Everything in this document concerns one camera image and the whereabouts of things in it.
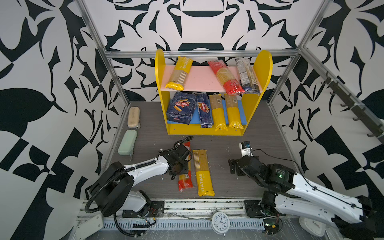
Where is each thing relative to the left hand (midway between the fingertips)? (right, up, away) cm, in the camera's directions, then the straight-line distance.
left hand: (186, 167), depth 86 cm
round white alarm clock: (+16, -19, -18) cm, 31 cm away
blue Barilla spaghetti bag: (+11, +32, +6) cm, 35 cm away
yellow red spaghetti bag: (0, -5, -6) cm, 8 cm away
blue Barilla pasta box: (-4, +34, +4) cm, 34 cm away
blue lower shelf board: (+35, +35, +9) cm, 50 cm away
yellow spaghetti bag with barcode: (+28, +32, +6) cm, 43 cm away
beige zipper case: (-37, +28, +20) cm, 50 cm away
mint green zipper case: (-36, +10, +6) cm, 38 cm away
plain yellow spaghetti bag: (+19, +31, +6) cm, 37 cm away
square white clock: (+58, -21, -18) cm, 64 cm away
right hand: (+25, +7, -12) cm, 28 cm away
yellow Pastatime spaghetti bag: (+10, -5, -4) cm, 11 cm away
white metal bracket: (-45, -23, -17) cm, 53 cm away
